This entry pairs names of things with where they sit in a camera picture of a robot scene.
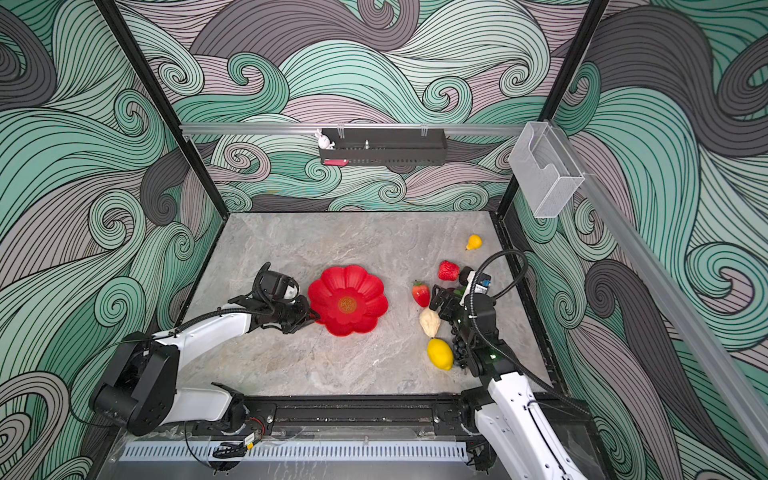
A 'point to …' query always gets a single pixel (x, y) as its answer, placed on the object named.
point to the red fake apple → (448, 271)
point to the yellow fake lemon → (440, 353)
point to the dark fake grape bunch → (460, 350)
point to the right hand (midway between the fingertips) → (448, 292)
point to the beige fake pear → (430, 321)
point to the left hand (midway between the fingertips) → (322, 314)
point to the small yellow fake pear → (474, 243)
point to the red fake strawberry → (421, 293)
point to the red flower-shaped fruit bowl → (348, 300)
